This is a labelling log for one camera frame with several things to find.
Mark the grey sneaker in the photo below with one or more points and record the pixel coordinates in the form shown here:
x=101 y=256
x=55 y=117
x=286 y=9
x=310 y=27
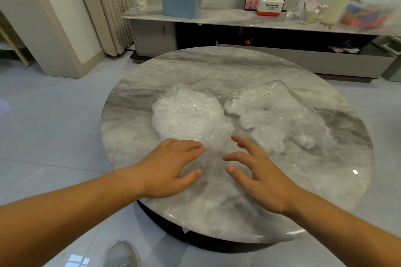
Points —
x=121 y=254

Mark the person's right forearm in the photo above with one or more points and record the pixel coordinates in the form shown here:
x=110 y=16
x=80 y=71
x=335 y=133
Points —
x=351 y=235

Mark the crumpled clear wrapper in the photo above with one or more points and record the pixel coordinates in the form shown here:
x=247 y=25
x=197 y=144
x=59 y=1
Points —
x=296 y=10

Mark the pile of clear plastic caps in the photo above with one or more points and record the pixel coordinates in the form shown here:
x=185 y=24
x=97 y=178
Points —
x=188 y=113

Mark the black table base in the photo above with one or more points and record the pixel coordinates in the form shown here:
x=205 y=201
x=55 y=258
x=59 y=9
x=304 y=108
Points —
x=207 y=242

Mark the person's right hand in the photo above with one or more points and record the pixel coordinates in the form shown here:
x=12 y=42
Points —
x=266 y=179

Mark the person's left hand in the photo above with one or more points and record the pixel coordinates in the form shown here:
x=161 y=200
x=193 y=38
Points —
x=163 y=173

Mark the person's left forearm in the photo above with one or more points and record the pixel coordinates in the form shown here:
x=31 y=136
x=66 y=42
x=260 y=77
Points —
x=62 y=217

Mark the clear plastic bag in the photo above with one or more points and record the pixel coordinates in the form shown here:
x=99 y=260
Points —
x=332 y=132

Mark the red and white box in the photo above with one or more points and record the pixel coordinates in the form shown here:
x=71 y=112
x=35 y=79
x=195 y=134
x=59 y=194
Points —
x=270 y=7

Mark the small white cup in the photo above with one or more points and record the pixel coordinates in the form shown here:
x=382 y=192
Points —
x=311 y=16

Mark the beige curtain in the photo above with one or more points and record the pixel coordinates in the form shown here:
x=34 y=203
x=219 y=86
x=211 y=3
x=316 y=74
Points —
x=103 y=4

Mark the cream paper roll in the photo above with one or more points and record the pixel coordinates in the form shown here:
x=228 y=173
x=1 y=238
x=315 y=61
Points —
x=336 y=7

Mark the long grey low cabinet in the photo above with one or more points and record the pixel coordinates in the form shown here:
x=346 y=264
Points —
x=153 y=37

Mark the clear container colourful contents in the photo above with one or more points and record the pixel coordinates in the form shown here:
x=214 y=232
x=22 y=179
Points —
x=369 y=12

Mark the blue storage box white lid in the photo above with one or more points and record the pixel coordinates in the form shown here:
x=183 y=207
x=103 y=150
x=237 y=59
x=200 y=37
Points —
x=181 y=1

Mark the clear bag of caps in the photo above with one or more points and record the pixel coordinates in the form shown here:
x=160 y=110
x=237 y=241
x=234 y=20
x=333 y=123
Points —
x=275 y=116

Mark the light wooden chair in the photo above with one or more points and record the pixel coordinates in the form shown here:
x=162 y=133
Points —
x=14 y=41

